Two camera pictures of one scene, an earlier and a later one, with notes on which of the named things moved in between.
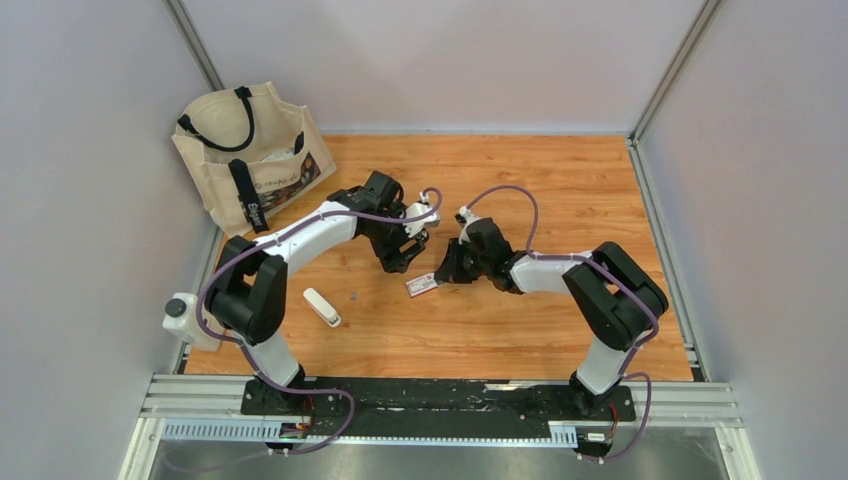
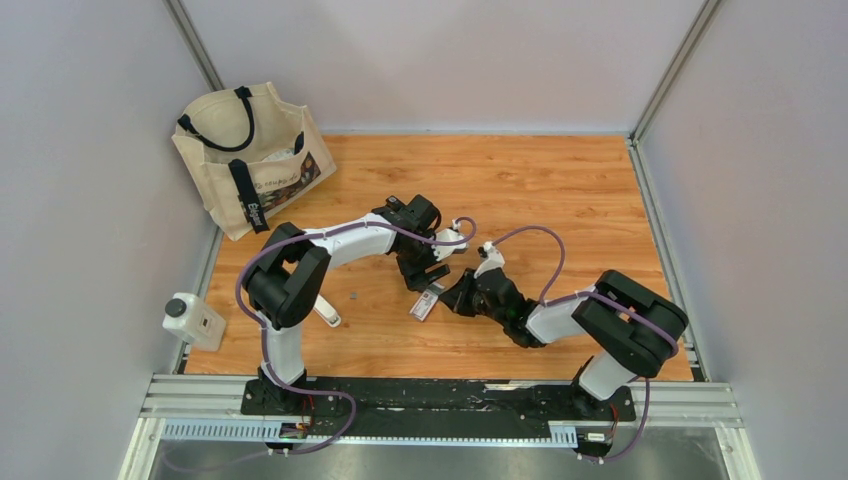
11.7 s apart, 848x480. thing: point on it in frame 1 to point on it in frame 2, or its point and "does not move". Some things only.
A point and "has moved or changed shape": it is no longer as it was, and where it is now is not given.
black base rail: (434, 409) does not move
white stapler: (323, 309) does not move
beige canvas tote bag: (252, 150) does not move
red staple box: (421, 284) has moved or changed shape
